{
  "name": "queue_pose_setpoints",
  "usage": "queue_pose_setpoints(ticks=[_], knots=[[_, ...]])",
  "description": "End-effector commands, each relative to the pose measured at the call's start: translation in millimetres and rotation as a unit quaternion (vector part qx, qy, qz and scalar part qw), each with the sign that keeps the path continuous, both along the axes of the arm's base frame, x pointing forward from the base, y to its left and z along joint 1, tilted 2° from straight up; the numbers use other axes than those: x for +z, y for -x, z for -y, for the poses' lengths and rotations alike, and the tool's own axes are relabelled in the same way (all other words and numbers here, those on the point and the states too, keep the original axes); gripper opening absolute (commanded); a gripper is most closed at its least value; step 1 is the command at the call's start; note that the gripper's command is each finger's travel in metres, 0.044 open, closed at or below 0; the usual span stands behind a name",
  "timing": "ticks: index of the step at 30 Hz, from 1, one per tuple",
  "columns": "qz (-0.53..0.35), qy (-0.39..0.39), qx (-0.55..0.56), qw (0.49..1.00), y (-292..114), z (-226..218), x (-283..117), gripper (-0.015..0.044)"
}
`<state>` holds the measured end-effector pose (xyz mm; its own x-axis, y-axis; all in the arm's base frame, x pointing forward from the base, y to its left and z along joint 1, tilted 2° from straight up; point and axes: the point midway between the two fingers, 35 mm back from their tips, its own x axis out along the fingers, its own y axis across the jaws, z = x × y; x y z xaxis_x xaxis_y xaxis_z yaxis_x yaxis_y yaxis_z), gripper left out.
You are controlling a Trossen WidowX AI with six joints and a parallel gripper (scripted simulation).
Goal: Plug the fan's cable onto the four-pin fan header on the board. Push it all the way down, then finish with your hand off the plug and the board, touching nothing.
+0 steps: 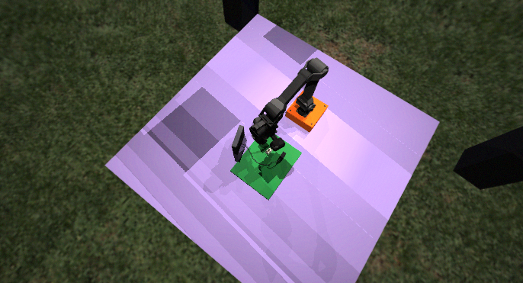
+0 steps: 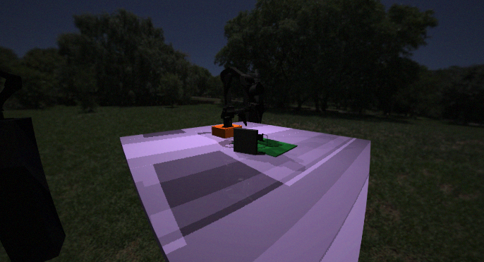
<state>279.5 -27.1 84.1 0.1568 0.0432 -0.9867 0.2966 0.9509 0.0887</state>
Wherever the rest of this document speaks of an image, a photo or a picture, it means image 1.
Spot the green circuit board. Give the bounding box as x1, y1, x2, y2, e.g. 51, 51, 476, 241
230, 137, 302, 200

